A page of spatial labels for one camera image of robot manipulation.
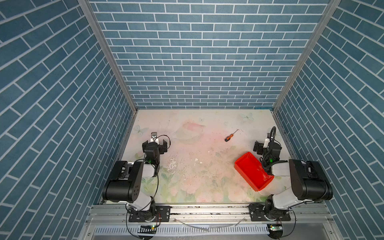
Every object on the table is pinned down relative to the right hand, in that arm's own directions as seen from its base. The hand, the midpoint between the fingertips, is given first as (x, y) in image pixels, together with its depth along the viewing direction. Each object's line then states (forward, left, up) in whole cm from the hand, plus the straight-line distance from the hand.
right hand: (264, 140), depth 94 cm
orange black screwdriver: (+4, +22, -5) cm, 23 cm away
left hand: (-6, +69, +2) cm, 69 cm away
